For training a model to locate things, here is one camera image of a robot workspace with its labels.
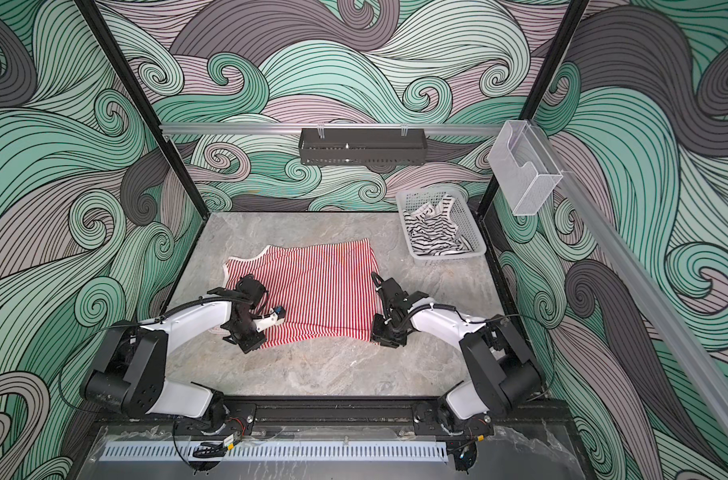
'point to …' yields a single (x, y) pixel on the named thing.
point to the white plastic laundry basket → (462, 213)
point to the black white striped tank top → (433, 231)
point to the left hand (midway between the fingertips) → (254, 340)
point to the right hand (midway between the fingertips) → (373, 340)
